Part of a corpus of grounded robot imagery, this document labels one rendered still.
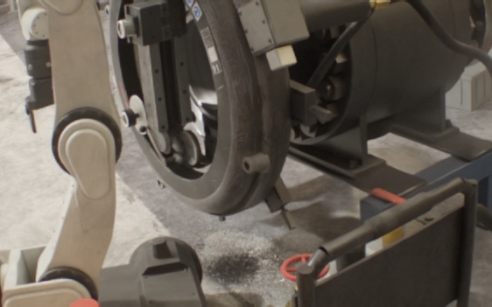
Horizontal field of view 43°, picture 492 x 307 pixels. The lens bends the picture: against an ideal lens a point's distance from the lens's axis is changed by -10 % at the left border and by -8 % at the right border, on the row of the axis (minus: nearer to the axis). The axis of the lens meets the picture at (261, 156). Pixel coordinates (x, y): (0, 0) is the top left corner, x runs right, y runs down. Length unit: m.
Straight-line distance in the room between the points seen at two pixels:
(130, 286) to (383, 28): 0.90
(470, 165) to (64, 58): 1.19
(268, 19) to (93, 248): 0.58
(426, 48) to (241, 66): 0.65
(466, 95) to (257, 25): 1.86
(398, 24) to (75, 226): 0.96
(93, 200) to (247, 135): 0.36
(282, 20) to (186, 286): 0.65
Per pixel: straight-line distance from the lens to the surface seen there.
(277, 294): 1.82
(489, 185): 2.06
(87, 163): 1.26
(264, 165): 1.44
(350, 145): 1.85
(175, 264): 1.62
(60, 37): 1.22
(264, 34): 1.30
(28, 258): 1.56
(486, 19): 2.17
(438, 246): 1.13
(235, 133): 1.43
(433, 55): 1.88
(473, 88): 3.05
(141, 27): 1.56
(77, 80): 1.25
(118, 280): 1.67
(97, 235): 1.37
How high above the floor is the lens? 1.03
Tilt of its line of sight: 23 degrees down
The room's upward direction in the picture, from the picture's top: 6 degrees counter-clockwise
